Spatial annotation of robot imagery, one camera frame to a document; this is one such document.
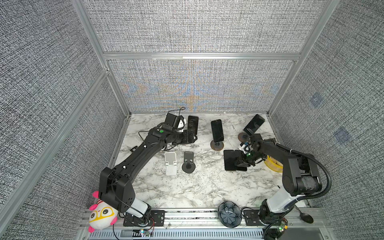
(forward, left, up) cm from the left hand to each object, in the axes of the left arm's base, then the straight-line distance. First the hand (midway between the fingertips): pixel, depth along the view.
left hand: (191, 138), depth 80 cm
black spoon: (-37, -55, -19) cm, 69 cm away
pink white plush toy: (-31, +43, -13) cm, 55 cm away
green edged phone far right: (+15, -42, -8) cm, 45 cm away
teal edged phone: (-3, -25, -17) cm, 31 cm away
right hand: (-7, -27, -18) cm, 33 cm away
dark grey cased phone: (+12, -17, -8) cm, 22 cm away
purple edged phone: (+18, -2, -14) cm, 23 cm away
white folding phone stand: (-6, +12, -16) cm, 21 cm away
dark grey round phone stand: (-6, +2, -20) cm, 21 cm away
